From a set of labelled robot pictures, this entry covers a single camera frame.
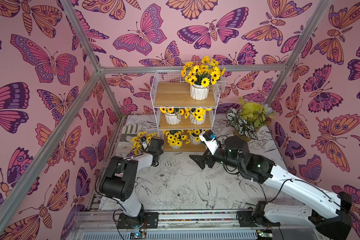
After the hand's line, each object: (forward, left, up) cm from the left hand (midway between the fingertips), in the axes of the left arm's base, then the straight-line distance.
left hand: (153, 149), depth 98 cm
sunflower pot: (-10, -5, +21) cm, 24 cm away
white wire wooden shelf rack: (+4, -19, +23) cm, 30 cm away
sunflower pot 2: (+3, -15, +29) cm, 33 cm away
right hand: (-16, -26, +29) cm, 43 cm away
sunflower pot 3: (+1, -15, +11) cm, 19 cm away
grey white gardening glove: (+16, +20, -1) cm, 26 cm away
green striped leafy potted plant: (+3, -54, +23) cm, 59 cm away
